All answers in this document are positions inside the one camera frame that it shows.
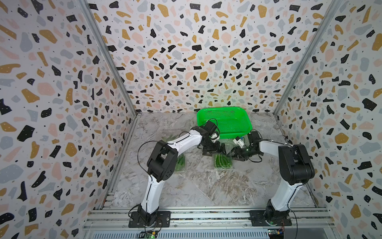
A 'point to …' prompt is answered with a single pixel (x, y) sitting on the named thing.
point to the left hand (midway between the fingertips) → (223, 154)
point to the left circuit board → (147, 234)
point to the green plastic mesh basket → (232, 122)
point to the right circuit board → (275, 234)
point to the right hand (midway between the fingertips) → (231, 156)
